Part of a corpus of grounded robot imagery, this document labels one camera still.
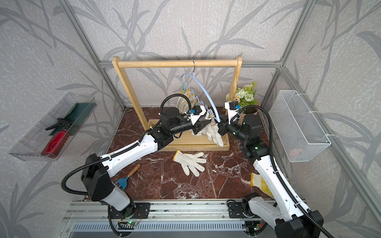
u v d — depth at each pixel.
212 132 0.75
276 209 0.52
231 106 0.58
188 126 0.62
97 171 0.42
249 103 0.85
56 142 0.58
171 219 0.72
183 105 0.91
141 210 0.72
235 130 0.58
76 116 0.71
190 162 0.90
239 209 0.73
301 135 0.61
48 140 0.64
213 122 0.65
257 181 0.83
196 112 0.56
